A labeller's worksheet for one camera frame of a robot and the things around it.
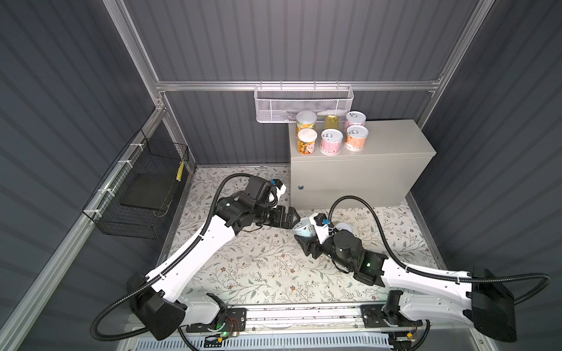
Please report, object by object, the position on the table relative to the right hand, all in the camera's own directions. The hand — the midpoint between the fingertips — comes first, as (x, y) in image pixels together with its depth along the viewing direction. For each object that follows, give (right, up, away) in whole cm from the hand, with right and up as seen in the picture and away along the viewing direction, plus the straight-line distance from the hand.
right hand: (304, 231), depth 74 cm
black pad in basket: (-53, +15, 0) cm, 55 cm away
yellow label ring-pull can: (+18, -1, +17) cm, 25 cm away
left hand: (-5, +5, -2) cm, 8 cm away
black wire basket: (-60, +27, +6) cm, 66 cm away
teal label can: (0, +2, -5) cm, 5 cm away
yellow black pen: (-47, +21, +9) cm, 53 cm away
